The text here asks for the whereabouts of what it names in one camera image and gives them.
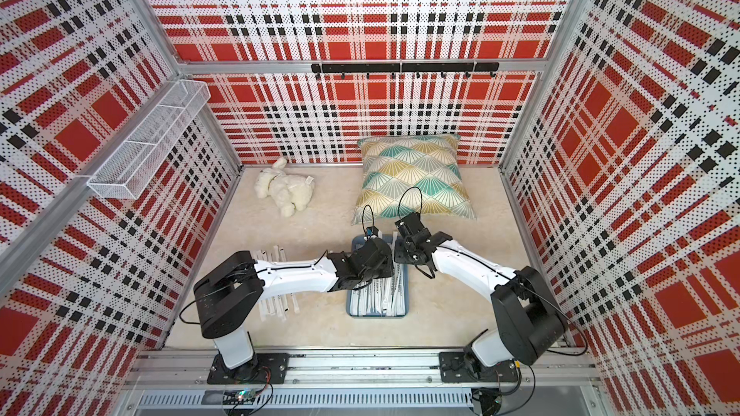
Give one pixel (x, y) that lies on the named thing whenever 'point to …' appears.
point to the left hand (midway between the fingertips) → (396, 262)
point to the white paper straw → (397, 294)
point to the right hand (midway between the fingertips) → (406, 251)
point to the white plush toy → (290, 193)
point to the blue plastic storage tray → (383, 298)
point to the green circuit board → (247, 394)
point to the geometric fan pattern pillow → (406, 174)
